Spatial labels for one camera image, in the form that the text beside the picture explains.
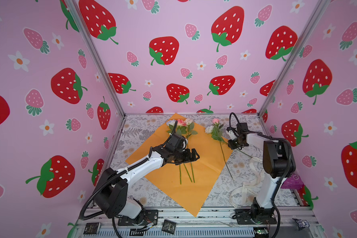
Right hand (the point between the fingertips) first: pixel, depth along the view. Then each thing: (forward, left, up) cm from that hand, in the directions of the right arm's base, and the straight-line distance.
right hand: (231, 143), depth 103 cm
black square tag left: (-59, +72, +2) cm, 93 cm away
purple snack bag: (-25, -31, +4) cm, 40 cm away
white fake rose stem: (+11, +45, +5) cm, 46 cm away
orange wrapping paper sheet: (-32, +27, -2) cm, 42 cm away
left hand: (-22, +25, +13) cm, 36 cm away
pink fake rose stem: (+12, +37, +5) cm, 39 cm away
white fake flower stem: (+5, +11, +4) cm, 13 cm away
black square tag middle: (-54, +35, +2) cm, 64 cm away
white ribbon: (-35, -1, -1) cm, 35 cm away
